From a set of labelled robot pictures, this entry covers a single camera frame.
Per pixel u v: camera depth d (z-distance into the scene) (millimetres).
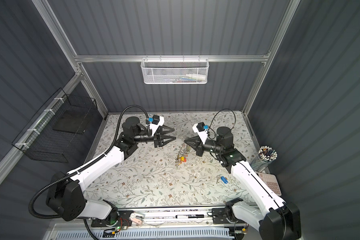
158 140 642
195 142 648
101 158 509
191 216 738
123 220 724
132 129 585
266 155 767
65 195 408
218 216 738
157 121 604
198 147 619
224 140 550
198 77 866
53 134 725
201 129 605
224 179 868
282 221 378
